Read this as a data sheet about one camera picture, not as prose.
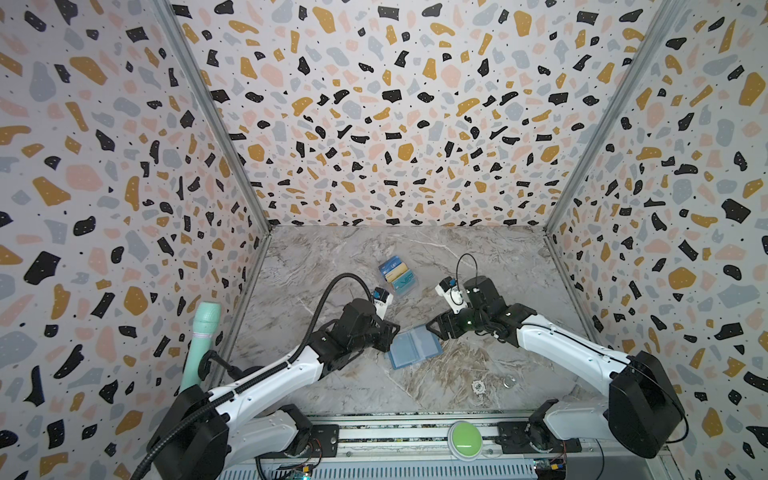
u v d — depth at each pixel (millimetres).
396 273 1019
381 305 729
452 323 731
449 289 744
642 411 418
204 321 585
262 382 468
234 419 413
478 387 833
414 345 899
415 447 734
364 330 639
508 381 816
